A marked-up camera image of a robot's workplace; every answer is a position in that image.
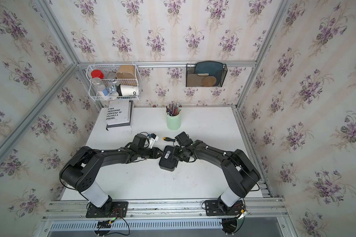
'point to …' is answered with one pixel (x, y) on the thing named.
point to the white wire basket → (113, 82)
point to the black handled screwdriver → (168, 139)
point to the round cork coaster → (209, 81)
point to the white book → (118, 112)
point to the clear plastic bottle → (99, 87)
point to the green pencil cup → (173, 122)
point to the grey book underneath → (123, 124)
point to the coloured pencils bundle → (172, 109)
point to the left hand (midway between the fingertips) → (165, 156)
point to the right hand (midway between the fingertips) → (174, 156)
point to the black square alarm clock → (168, 162)
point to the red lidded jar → (97, 73)
